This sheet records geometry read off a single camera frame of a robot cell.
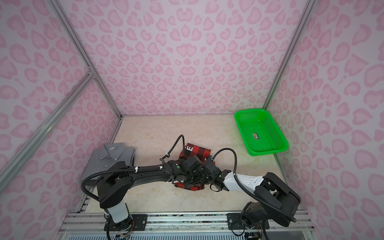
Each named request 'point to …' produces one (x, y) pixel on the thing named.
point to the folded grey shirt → (108, 153)
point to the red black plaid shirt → (188, 151)
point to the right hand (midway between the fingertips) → (201, 176)
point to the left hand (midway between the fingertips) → (205, 181)
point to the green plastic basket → (259, 133)
